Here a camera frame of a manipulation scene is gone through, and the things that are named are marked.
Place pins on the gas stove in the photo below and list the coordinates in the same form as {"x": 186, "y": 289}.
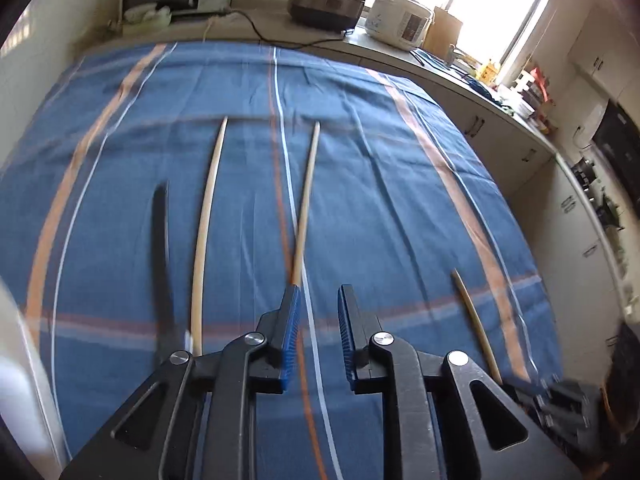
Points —
{"x": 597, "y": 190}

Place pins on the white kitchen counter cabinets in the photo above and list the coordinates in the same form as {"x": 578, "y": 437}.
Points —
{"x": 540, "y": 170}

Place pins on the wooden chopstick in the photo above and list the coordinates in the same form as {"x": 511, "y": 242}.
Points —
{"x": 305, "y": 200}
{"x": 475, "y": 320}
{"x": 202, "y": 240}

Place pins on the blue plaid tablecloth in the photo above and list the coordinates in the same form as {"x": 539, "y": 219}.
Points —
{"x": 380, "y": 210}

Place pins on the white bowl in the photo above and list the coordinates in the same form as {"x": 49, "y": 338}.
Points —
{"x": 20, "y": 385}

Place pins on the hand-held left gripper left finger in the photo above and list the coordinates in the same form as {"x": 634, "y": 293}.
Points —
{"x": 290, "y": 330}

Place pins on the black rice cooker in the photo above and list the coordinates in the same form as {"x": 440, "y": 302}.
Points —
{"x": 325, "y": 2}

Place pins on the white power strip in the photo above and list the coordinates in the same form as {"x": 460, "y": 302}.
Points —
{"x": 220, "y": 16}

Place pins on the white rice cooker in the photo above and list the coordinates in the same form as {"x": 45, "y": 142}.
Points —
{"x": 397, "y": 22}

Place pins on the pale green tray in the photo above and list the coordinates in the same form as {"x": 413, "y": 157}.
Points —
{"x": 150, "y": 19}

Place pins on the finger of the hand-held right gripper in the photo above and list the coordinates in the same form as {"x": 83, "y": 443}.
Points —
{"x": 530, "y": 390}

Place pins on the wooden cutting board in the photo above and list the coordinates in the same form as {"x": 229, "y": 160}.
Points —
{"x": 442, "y": 35}

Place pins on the blue rag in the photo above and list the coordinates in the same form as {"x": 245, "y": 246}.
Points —
{"x": 482, "y": 87}

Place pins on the countertop dish rack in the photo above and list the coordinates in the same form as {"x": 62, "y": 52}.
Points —
{"x": 532, "y": 95}

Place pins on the yellow bottle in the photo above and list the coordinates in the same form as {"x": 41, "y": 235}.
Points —
{"x": 488, "y": 74}

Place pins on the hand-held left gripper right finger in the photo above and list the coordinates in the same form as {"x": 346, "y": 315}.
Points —
{"x": 346, "y": 330}

